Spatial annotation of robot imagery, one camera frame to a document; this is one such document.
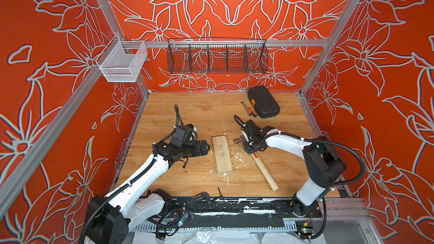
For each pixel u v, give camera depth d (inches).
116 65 34.5
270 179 30.7
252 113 41.9
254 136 28.2
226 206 29.2
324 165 18.0
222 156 33.6
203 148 27.8
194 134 26.3
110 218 14.8
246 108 43.4
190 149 26.3
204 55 39.5
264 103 41.7
